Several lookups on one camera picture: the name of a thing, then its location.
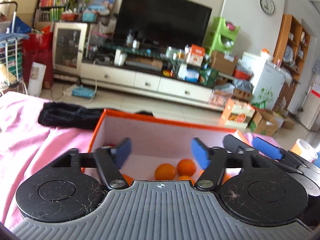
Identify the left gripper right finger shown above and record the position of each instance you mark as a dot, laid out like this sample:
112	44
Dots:
260	193

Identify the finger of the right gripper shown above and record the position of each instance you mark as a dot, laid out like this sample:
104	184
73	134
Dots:
234	145
284	159

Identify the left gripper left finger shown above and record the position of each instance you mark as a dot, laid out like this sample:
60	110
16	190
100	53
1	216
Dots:
74	184

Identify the white and orange canister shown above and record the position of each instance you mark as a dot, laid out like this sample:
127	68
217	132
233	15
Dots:
304	150

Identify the pink floral tablecloth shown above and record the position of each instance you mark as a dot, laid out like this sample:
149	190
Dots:
27	146

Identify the white television stand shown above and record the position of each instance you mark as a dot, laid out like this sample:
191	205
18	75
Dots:
125	74

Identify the small black cloth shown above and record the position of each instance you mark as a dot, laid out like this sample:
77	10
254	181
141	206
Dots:
66	115

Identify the white small fridge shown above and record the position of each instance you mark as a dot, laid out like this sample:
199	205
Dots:
267	80

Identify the brown cardboard box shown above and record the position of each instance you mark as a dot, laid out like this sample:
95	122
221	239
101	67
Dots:
224	63

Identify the orange cardboard box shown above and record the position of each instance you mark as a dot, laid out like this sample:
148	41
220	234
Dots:
154	141

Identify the orange white medicine box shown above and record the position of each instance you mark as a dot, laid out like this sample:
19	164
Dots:
195	55

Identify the green stacking shelf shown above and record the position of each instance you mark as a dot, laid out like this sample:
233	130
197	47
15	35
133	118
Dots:
221	36

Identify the wooden shelf unit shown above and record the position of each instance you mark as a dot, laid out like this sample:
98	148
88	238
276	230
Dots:
292	46

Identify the black flat television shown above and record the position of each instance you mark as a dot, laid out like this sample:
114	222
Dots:
174	23

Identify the white glass door cabinet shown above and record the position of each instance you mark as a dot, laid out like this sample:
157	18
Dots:
68	46

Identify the black bookshelf with books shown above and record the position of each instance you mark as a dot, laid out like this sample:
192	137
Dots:
49	11

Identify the wire rack trolley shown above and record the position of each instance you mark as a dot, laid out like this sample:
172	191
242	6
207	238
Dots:
11	56

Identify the round wall clock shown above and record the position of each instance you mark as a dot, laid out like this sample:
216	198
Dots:
267	6

